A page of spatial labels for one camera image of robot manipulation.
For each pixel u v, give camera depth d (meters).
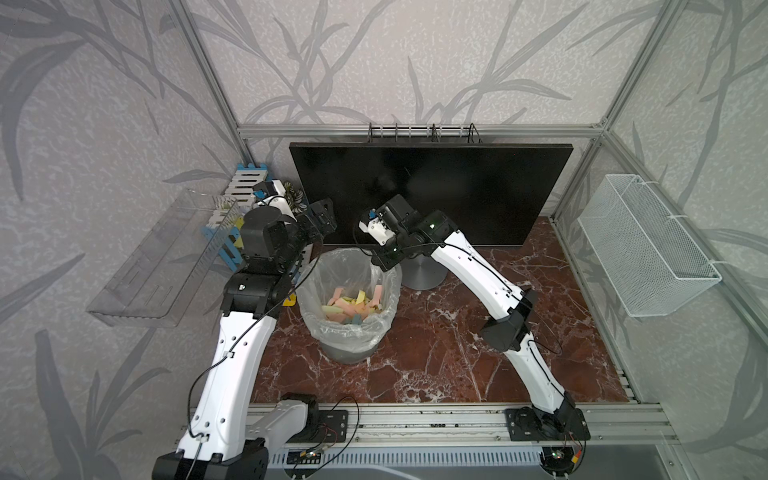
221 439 0.36
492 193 1.23
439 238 0.55
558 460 0.75
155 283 0.66
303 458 0.70
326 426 0.73
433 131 0.91
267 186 0.53
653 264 0.62
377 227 0.70
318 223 0.58
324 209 0.58
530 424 0.73
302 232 0.56
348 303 0.87
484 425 0.75
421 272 1.05
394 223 0.61
